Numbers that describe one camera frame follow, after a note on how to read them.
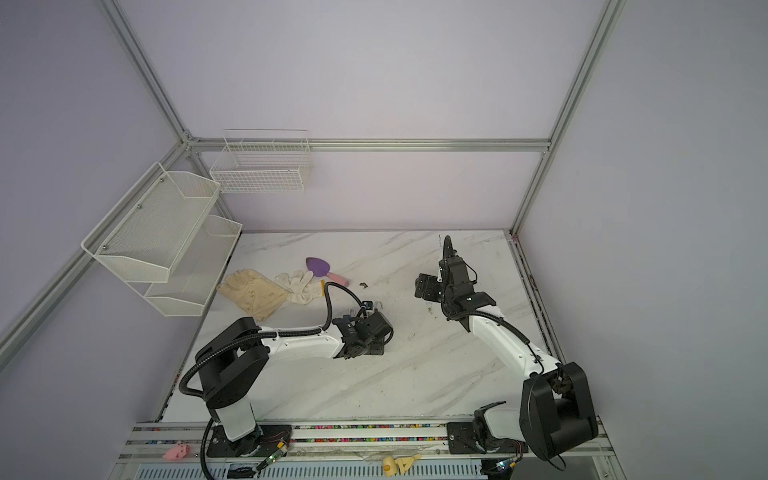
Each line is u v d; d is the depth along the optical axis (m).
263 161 0.96
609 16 0.69
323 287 0.89
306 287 1.02
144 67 0.75
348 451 0.73
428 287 0.76
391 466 0.68
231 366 0.46
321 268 1.08
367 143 0.93
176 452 0.70
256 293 1.02
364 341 0.67
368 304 0.82
